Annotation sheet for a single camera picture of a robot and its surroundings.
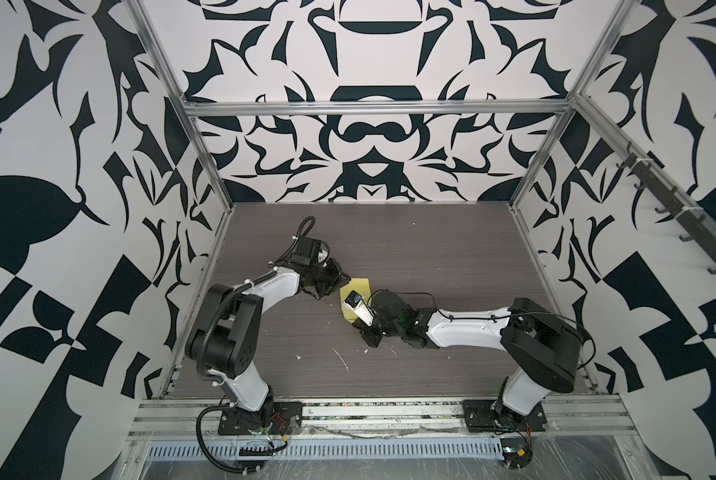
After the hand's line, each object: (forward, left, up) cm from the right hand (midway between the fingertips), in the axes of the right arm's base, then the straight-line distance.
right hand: (354, 321), depth 85 cm
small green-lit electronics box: (-30, -38, -7) cm, 48 cm away
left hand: (+14, 0, +4) cm, 14 cm away
